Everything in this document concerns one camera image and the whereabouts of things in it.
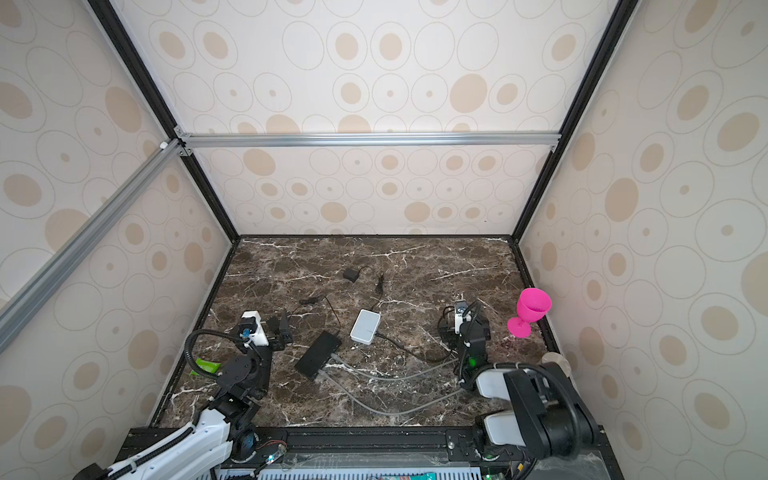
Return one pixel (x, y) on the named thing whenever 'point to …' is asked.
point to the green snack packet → (207, 365)
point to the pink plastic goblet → (533, 304)
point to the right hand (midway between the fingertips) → (465, 314)
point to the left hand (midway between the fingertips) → (273, 308)
